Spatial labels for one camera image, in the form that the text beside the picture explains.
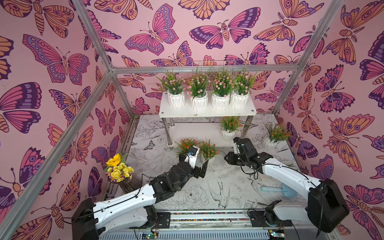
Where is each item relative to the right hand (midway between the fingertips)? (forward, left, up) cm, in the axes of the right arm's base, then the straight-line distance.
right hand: (226, 156), depth 86 cm
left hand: (-7, +15, +12) cm, 20 cm away
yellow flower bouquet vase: (-16, +51, +15) cm, 56 cm away
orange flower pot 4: (+12, -30, +4) cm, 32 cm away
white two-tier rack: (+34, +26, -10) cm, 44 cm away
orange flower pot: (+4, +24, +5) cm, 25 cm away
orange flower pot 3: (+14, -1, +11) cm, 18 cm away
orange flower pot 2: (0, +11, +3) cm, 11 cm away
